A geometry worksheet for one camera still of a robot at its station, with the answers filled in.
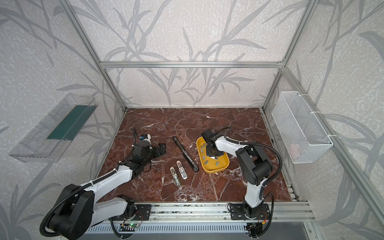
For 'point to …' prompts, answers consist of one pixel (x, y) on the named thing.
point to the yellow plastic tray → (210, 164)
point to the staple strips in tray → (203, 156)
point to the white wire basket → (306, 138)
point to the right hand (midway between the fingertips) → (213, 148)
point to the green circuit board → (131, 227)
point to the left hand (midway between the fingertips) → (162, 142)
